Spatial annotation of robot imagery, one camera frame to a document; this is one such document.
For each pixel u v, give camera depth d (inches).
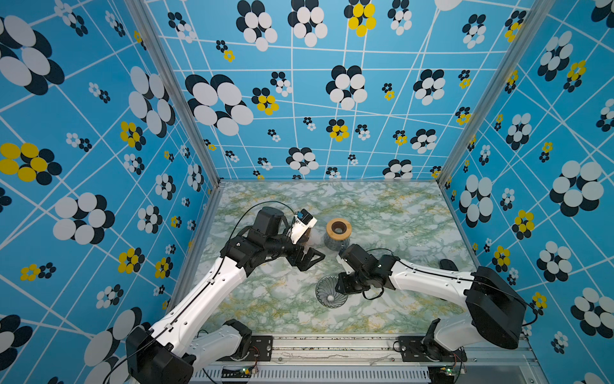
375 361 28.4
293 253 24.6
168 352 14.8
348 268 27.3
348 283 28.8
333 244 36.4
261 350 28.9
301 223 24.4
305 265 24.5
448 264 35.2
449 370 27.8
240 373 27.8
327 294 32.2
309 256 24.3
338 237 35.1
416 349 28.8
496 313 16.6
